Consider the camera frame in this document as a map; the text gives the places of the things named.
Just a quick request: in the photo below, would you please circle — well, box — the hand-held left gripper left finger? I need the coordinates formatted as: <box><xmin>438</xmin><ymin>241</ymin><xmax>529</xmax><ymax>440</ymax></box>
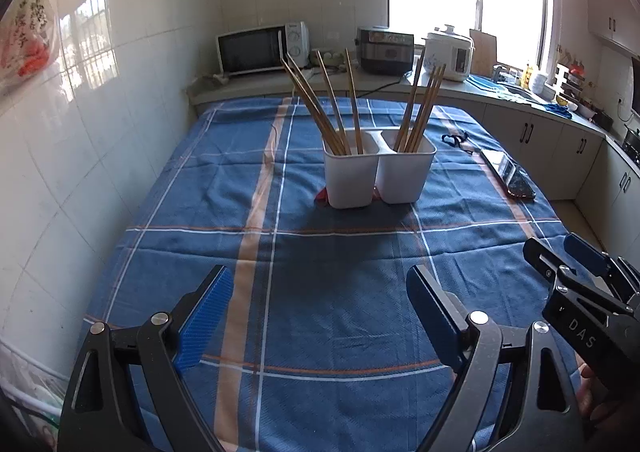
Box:
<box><xmin>57</xmin><ymin>264</ymin><xmax>236</xmax><ymax>452</ymax></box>

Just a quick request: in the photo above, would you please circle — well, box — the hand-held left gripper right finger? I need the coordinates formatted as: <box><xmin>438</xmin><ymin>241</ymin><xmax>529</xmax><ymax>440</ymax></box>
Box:
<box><xmin>406</xmin><ymin>264</ymin><xmax>586</xmax><ymax>452</ymax></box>

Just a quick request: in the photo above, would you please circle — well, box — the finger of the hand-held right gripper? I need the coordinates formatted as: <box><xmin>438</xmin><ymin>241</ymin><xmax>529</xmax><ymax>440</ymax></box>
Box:
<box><xmin>564</xmin><ymin>233</ymin><xmax>640</xmax><ymax>300</ymax></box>
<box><xmin>522</xmin><ymin>237</ymin><xmax>626</xmax><ymax>315</ymax></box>

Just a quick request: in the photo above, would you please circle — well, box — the white two-compartment chopstick holder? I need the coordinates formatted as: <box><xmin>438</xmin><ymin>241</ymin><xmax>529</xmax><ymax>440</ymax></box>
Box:
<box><xmin>322</xmin><ymin>128</ymin><xmax>437</xmax><ymax>209</ymax></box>

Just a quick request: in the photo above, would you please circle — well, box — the bunch of wooden chopsticks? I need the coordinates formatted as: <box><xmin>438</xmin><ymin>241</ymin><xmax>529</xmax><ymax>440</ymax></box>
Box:
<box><xmin>281</xmin><ymin>48</ymin><xmax>447</xmax><ymax>157</ymax></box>

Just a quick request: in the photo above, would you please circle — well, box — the person's right hand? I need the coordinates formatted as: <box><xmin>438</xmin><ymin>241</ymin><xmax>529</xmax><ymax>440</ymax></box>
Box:
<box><xmin>575</xmin><ymin>357</ymin><xmax>640</xmax><ymax>438</ymax></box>

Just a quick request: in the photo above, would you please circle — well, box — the black smartphone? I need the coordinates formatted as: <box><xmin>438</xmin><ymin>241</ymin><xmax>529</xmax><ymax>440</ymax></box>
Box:
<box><xmin>480</xmin><ymin>150</ymin><xmax>537</xmax><ymax>201</ymax></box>

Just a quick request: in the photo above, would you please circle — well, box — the blue plaid tablecloth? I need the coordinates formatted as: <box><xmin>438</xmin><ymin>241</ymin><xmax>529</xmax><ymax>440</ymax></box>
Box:
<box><xmin>82</xmin><ymin>96</ymin><xmax>601</xmax><ymax>452</ymax></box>

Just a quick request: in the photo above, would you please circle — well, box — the black cooking pot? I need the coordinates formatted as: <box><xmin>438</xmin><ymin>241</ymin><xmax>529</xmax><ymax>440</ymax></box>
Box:
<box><xmin>622</xmin><ymin>124</ymin><xmax>640</xmax><ymax>157</ymax></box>

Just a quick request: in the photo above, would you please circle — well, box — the red plastic sheet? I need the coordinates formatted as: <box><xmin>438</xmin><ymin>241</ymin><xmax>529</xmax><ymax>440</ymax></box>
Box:
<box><xmin>314</xmin><ymin>184</ymin><xmax>383</xmax><ymax>205</ymax></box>

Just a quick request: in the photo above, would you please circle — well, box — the white dish rack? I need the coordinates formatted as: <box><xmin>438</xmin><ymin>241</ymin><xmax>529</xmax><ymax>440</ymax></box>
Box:
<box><xmin>555</xmin><ymin>59</ymin><xmax>596</xmax><ymax>105</ymax></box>

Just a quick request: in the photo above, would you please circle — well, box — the teal dish cloth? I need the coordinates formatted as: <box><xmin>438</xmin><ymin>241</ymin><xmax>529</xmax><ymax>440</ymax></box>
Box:
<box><xmin>467</xmin><ymin>74</ymin><xmax>503</xmax><ymax>92</ymax></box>

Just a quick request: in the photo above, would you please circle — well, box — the white plastic bag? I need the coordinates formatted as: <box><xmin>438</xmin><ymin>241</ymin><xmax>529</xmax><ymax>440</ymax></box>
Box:
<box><xmin>0</xmin><ymin>342</ymin><xmax>66</xmax><ymax>452</ymax></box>

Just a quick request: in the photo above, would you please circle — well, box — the wooden cutting board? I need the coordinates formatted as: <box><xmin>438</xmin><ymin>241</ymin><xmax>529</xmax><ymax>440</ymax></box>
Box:
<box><xmin>469</xmin><ymin>29</ymin><xmax>498</xmax><ymax>76</ymax></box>

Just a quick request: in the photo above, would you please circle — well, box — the white rice cooker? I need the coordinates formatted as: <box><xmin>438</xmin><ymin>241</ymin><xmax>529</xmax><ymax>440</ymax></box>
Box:
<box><xmin>421</xmin><ymin>24</ymin><xmax>475</xmax><ymax>81</ymax></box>

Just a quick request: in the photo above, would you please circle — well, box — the black countertop cooker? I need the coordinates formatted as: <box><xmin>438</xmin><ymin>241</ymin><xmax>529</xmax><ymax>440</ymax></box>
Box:
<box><xmin>356</xmin><ymin>26</ymin><xmax>416</xmax><ymax>76</ymax></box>

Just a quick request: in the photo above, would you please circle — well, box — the white microwave oven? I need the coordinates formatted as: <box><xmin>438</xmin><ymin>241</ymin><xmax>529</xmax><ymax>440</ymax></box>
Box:
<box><xmin>216</xmin><ymin>20</ymin><xmax>310</xmax><ymax>77</ymax></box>

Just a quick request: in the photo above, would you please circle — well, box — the printed plastic bag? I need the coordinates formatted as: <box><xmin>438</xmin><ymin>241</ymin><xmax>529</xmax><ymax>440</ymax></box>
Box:
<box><xmin>0</xmin><ymin>0</ymin><xmax>63</xmax><ymax>97</ymax></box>

